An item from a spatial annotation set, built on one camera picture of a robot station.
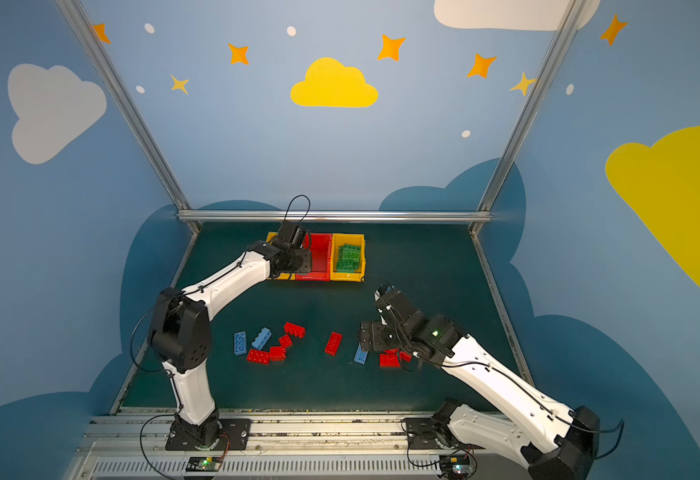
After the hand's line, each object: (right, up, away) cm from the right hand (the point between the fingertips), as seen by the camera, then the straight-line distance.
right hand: (376, 328), depth 75 cm
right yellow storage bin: (-11, +24, +35) cm, 44 cm away
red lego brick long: (-24, -4, +16) cm, 29 cm away
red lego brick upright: (-12, -8, +14) cm, 19 cm away
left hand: (-20, +17, +19) cm, 32 cm away
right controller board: (+19, -33, -3) cm, 38 cm away
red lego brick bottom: (-28, -10, +12) cm, 32 cm away
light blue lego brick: (-4, -12, +14) cm, 19 cm away
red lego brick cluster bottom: (+5, -12, +11) cm, 17 cm away
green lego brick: (-8, +15, +30) cm, 34 cm away
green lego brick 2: (-8, +20, +33) cm, 39 cm away
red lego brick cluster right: (+9, -11, +11) cm, 18 cm away
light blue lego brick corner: (-40, -8, +13) cm, 43 cm away
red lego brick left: (-34, -11, +11) cm, 37 cm away
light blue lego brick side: (-33, -6, +14) cm, 37 cm away
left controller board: (-42, -32, -4) cm, 53 cm away
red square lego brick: (-27, -8, +15) cm, 32 cm away
